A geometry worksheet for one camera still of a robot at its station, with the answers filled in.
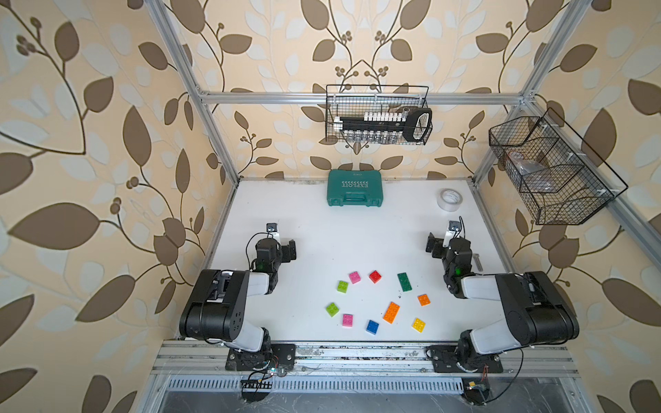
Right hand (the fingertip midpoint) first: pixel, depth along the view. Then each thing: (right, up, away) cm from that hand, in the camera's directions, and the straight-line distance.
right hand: (445, 236), depth 93 cm
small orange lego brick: (-11, -20, -8) cm, 24 cm away
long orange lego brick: (-22, -24, -11) cm, 34 cm away
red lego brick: (-27, -14, -4) cm, 30 cm away
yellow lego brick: (-14, -27, -13) cm, 33 cm away
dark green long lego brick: (-16, -16, -4) cm, 23 cm away
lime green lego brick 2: (-41, -23, -11) cm, 48 cm away
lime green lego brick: (-38, -17, -6) cm, 42 cm away
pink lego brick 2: (-37, -25, -13) cm, 46 cm away
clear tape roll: (+9, +14, +19) cm, 25 cm away
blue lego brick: (-29, -27, -15) cm, 42 cm away
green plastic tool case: (-32, +19, +19) cm, 42 cm away
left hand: (-63, -1, +1) cm, 63 cm away
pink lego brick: (-34, -14, -3) cm, 37 cm away
